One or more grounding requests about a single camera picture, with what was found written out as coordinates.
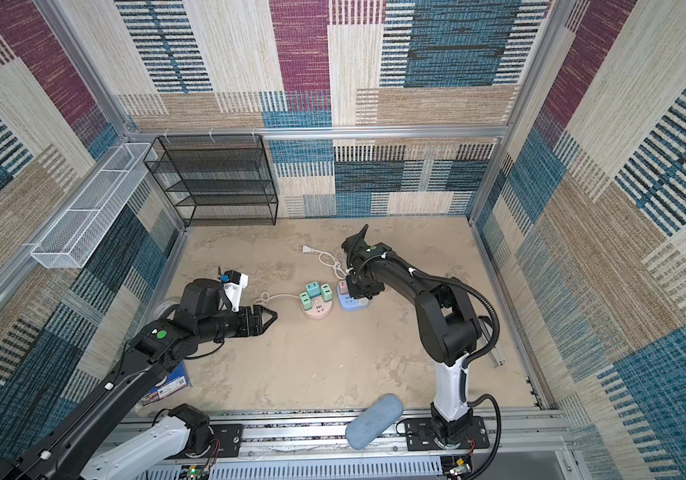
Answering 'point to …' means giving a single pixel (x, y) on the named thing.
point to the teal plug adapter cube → (313, 289)
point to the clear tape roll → (161, 308)
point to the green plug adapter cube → (326, 292)
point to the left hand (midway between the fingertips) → (268, 312)
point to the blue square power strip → (351, 304)
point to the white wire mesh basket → (82, 230)
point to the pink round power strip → (319, 309)
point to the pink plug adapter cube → (343, 287)
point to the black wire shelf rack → (216, 180)
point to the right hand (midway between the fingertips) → (364, 299)
